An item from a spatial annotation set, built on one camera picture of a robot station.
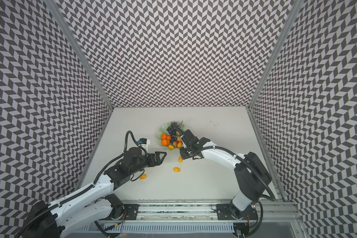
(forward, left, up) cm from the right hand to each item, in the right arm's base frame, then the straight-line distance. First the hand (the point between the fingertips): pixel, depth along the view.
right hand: (185, 155), depth 86 cm
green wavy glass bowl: (+20, +15, -2) cm, 26 cm away
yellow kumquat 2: (+9, +4, -3) cm, 10 cm away
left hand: (-3, +13, +6) cm, 15 cm away
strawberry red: (+10, +6, -4) cm, 13 cm away
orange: (+14, +14, -1) cm, 20 cm away
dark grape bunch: (+17, +9, +1) cm, 19 cm away
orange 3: (+10, +13, -1) cm, 16 cm away
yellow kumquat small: (0, +3, -5) cm, 6 cm away
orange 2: (+15, +11, -3) cm, 19 cm away
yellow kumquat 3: (-6, +5, -6) cm, 10 cm away
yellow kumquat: (+8, +9, -4) cm, 12 cm away
